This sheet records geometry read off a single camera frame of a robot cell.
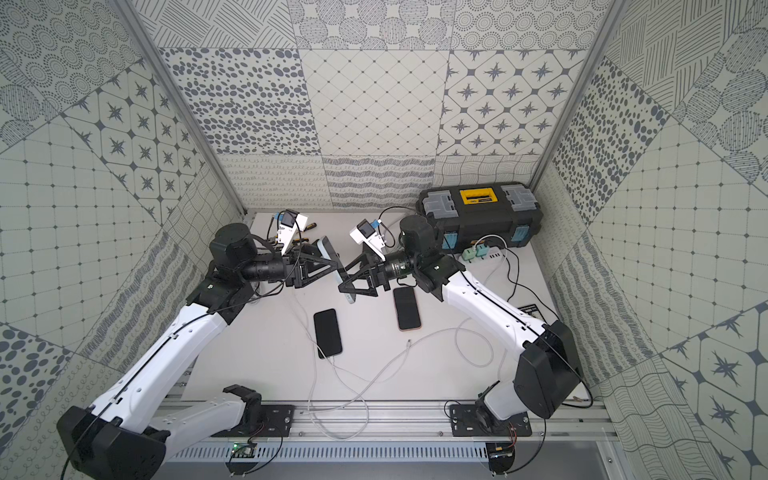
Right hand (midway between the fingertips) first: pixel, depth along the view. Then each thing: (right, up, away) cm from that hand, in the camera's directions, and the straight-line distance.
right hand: (343, 284), depth 63 cm
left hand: (-2, +7, -1) cm, 8 cm away
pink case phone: (+15, -13, +30) cm, 36 cm away
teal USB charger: (+41, +6, +37) cm, 56 cm away
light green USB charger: (+36, +4, +37) cm, 52 cm away
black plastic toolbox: (+36, +17, +32) cm, 51 cm away
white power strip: (+47, +3, +41) cm, 62 cm away
